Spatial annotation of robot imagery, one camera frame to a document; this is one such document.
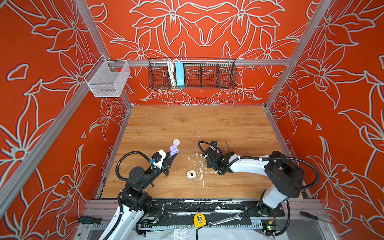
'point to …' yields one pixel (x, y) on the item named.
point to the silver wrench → (237, 217)
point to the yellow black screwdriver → (227, 146)
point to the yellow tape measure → (199, 220)
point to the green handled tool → (86, 220)
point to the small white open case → (191, 174)
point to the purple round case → (173, 150)
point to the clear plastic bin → (106, 78)
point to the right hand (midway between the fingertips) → (208, 159)
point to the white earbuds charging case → (176, 142)
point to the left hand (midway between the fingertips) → (173, 152)
